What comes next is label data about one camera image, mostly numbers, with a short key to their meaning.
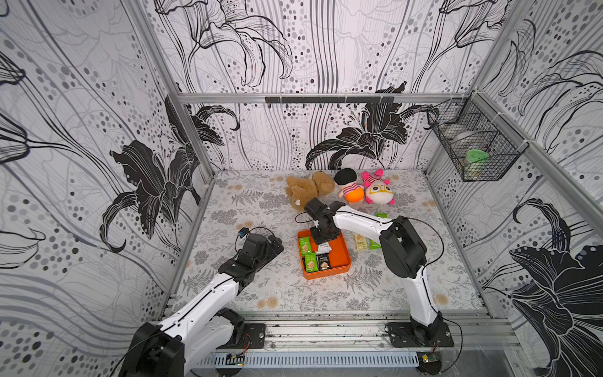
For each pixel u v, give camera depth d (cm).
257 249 64
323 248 91
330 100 93
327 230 80
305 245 91
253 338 73
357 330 75
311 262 86
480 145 80
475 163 71
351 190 105
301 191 99
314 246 90
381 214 103
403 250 54
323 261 86
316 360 76
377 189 102
